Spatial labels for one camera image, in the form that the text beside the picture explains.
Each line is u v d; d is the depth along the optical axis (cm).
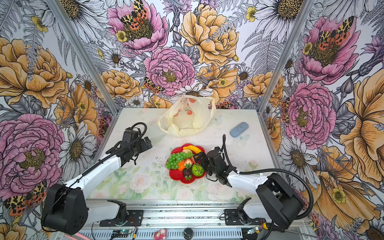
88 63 92
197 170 82
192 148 92
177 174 86
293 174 45
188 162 83
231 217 73
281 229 70
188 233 62
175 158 87
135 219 73
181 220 75
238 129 107
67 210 41
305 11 73
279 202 43
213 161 69
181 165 86
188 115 119
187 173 83
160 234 68
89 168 96
